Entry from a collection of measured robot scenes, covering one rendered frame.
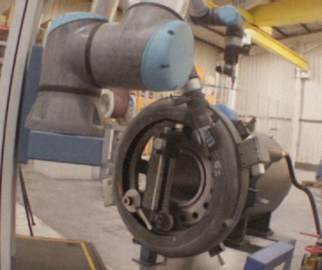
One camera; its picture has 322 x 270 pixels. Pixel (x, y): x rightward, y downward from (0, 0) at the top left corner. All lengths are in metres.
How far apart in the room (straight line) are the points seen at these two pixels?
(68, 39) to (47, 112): 0.16
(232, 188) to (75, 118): 0.85
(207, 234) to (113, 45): 0.99
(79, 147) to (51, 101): 0.12
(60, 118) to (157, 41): 0.25
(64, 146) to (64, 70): 0.16
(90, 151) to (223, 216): 0.83
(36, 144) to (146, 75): 0.26
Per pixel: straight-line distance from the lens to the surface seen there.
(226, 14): 1.58
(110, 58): 0.71
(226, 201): 1.44
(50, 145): 0.74
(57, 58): 0.78
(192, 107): 1.36
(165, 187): 1.69
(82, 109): 0.76
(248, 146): 1.42
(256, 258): 0.64
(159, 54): 0.66
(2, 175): 0.92
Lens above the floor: 0.78
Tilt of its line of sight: level
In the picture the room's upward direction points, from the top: 7 degrees clockwise
